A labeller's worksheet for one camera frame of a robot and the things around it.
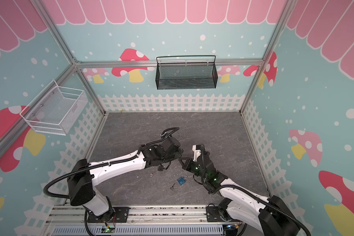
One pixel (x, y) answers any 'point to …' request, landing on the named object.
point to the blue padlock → (181, 180)
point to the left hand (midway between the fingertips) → (180, 154)
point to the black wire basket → (182, 75)
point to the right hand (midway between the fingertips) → (177, 159)
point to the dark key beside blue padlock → (172, 187)
